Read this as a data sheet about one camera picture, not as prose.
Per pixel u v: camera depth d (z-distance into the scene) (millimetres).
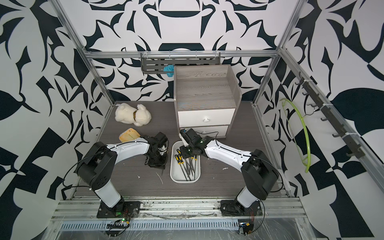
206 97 794
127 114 993
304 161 674
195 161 893
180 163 891
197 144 647
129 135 964
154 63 989
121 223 727
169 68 908
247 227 712
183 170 868
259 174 440
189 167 870
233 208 674
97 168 465
